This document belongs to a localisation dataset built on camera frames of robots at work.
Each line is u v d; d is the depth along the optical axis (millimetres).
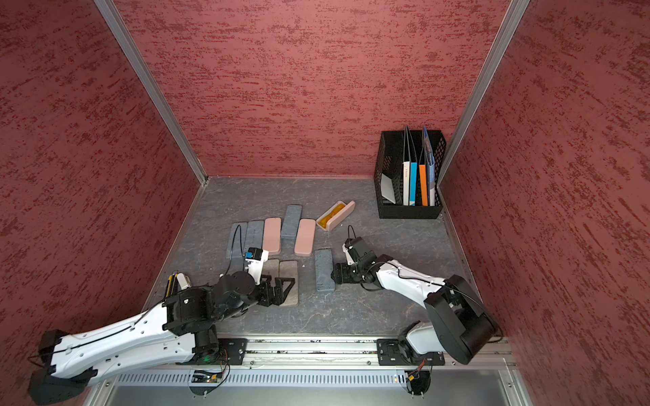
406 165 870
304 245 986
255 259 620
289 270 875
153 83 874
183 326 481
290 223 1006
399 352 655
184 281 853
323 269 880
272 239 979
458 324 426
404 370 718
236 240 969
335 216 986
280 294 620
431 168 856
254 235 972
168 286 863
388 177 1183
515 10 706
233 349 742
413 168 874
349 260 794
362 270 673
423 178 895
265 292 607
